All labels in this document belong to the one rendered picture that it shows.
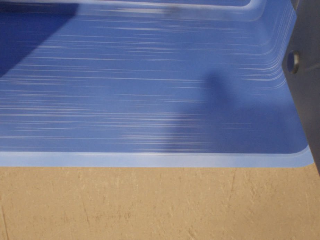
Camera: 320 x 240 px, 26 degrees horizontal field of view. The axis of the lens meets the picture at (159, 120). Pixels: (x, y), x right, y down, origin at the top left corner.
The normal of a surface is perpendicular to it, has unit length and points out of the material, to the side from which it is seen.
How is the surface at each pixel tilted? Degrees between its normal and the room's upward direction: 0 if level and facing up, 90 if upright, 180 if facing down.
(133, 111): 90
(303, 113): 90
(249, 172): 0
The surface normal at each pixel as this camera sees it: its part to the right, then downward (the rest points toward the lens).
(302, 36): -0.99, -0.01
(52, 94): 0.13, -0.70
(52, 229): 0.11, 0.71
